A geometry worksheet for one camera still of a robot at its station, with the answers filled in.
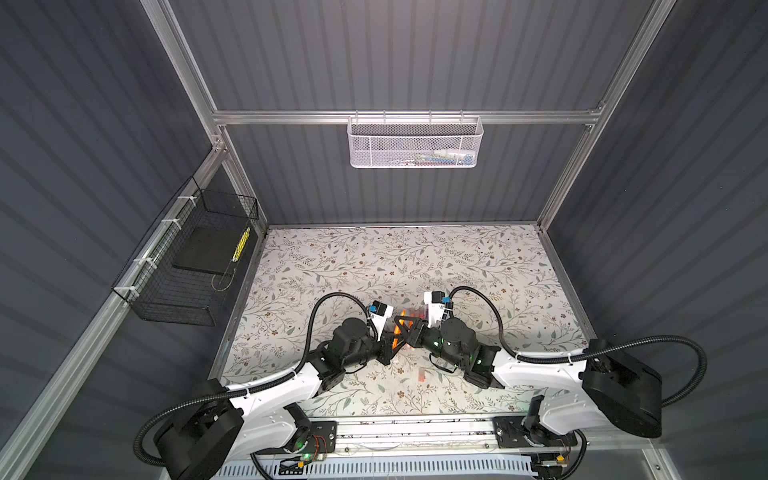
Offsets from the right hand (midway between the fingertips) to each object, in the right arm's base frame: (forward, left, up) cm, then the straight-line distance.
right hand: (397, 323), depth 76 cm
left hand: (-2, -2, -4) cm, 5 cm away
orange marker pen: (-2, 0, 0) cm, 2 cm away
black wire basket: (+7, +53, +13) cm, 55 cm away
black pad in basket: (+13, +47, +15) cm, 51 cm away
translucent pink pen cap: (-9, -7, -16) cm, 19 cm away
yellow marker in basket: (+17, +41, +13) cm, 46 cm away
